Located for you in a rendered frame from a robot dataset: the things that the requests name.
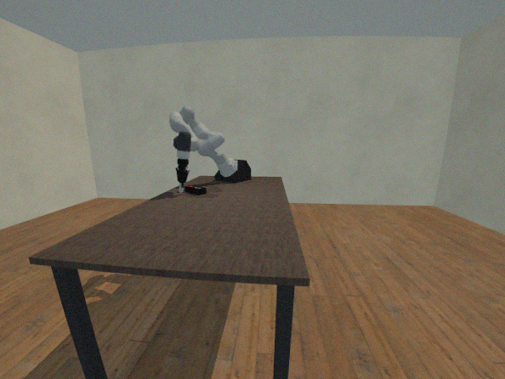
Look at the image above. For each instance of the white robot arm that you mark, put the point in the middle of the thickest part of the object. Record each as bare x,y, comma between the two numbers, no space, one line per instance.
179,123

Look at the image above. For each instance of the black power strip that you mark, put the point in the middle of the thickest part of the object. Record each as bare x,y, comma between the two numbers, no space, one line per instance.
196,190

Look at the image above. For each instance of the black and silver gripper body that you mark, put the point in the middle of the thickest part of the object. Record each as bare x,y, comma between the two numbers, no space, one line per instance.
182,163

